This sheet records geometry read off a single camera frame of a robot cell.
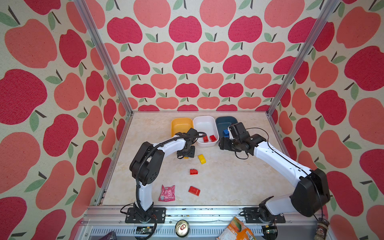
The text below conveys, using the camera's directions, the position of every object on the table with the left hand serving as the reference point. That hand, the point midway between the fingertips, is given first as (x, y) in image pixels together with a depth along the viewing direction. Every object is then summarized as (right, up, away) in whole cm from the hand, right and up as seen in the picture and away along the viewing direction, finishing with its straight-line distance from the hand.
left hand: (191, 155), depth 95 cm
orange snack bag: (+21, -29, -27) cm, 45 cm away
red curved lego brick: (+2, -9, -7) cm, 11 cm away
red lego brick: (+10, +10, +7) cm, 16 cm away
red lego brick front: (+2, -17, -14) cm, 22 cm away
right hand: (+21, +9, -10) cm, 25 cm away
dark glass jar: (+62, -28, -26) cm, 73 cm away
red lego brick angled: (+16, +10, +9) cm, 20 cm away
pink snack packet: (-13, -18, -15) cm, 26 cm away
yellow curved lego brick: (+7, -2, -1) cm, 8 cm away
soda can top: (-3, -24, -33) cm, 41 cm away
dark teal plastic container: (+24, +21, +15) cm, 35 cm away
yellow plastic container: (-7, +20, +16) cm, 27 cm away
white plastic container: (+12, +20, +19) cm, 30 cm away
